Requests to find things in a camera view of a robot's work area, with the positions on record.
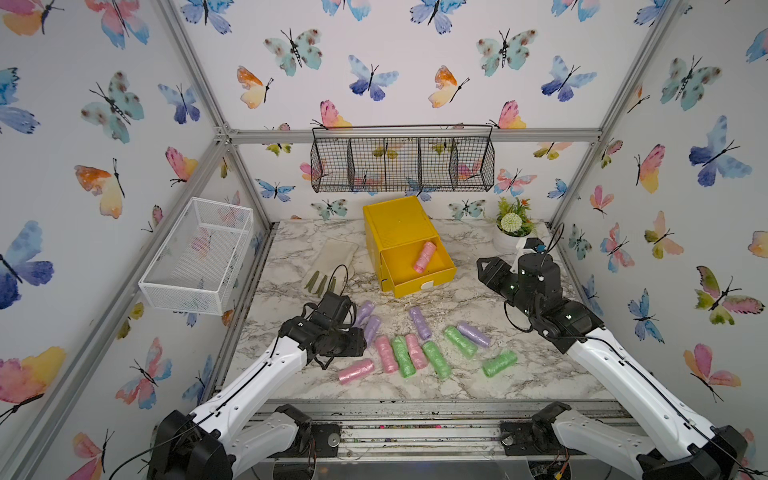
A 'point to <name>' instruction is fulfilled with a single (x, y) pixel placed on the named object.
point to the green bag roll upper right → (456, 338)
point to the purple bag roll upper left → (365, 310)
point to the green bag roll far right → (499, 363)
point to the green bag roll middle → (439, 364)
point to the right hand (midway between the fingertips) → (486, 261)
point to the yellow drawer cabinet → (406, 246)
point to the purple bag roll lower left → (371, 329)
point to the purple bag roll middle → (420, 323)
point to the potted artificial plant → (513, 226)
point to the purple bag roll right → (474, 334)
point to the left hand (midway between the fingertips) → (361, 343)
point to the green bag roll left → (406, 366)
